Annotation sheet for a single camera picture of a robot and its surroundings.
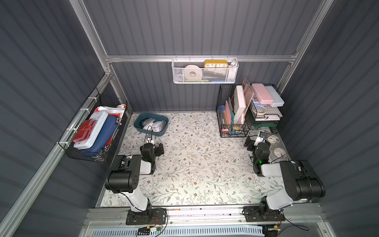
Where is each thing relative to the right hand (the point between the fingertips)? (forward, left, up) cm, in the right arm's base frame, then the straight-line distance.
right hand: (259, 140), depth 92 cm
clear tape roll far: (+6, -14, -8) cm, 18 cm away
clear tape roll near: (-4, -15, -8) cm, 17 cm away
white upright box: (+16, +13, +16) cm, 26 cm away
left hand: (0, +68, -4) cm, 68 cm away
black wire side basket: (+7, +94, +26) cm, 98 cm away
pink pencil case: (+27, -4, +16) cm, 31 cm away
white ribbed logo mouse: (+14, +69, -3) cm, 70 cm away
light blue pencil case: (+23, -15, +13) cm, 30 cm away
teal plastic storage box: (+23, +84, -5) cm, 87 cm away
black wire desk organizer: (+15, +6, +12) cm, 20 cm away
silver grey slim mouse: (+21, +77, -6) cm, 80 cm away
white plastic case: (-5, +85, +27) cm, 90 cm away
